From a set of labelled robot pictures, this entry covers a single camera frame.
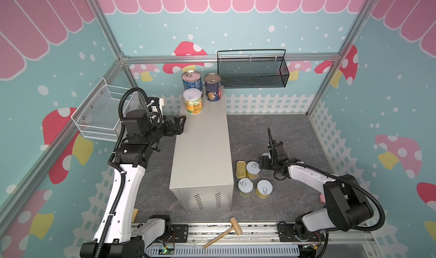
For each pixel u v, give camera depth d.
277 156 0.71
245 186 0.83
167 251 0.72
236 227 0.75
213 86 0.72
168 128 0.59
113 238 0.37
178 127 0.61
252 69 0.93
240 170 0.89
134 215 0.79
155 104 0.56
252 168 0.89
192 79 0.71
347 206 0.44
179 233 0.73
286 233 0.74
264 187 0.82
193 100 0.68
